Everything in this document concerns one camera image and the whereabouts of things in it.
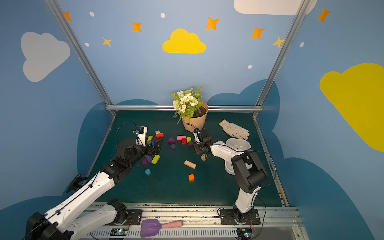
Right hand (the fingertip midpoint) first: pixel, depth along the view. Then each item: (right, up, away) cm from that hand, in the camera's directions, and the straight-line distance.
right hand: (201, 144), depth 97 cm
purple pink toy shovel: (-25, -38, -25) cm, 52 cm away
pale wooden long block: (-7, -12, -4) cm, 15 cm away
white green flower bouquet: (-9, +26, -7) cm, 29 cm away
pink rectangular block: (-15, +4, +8) cm, 17 cm away
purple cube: (-7, 0, +5) cm, 8 cm away
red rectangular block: (-30, +5, +11) cm, 33 cm away
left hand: (-23, +6, -20) cm, 31 cm away
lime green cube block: (-8, +3, +8) cm, 12 cm away
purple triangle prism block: (-21, +2, +8) cm, 23 cm away
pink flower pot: (-2, +17, 0) cm, 17 cm away
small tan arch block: (-31, +8, +11) cm, 34 cm away
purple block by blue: (-33, +3, +9) cm, 34 cm away
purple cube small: (-19, -2, +5) cm, 20 cm away
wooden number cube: (+1, -8, -2) cm, 9 cm away
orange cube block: (-6, -19, -10) cm, 22 cm away
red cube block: (-12, +1, +7) cm, 14 cm away
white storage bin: (+26, 0, -1) cm, 26 cm away
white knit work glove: (+27, +9, +15) cm, 32 cm away
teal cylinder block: (-32, -16, -9) cm, 37 cm away
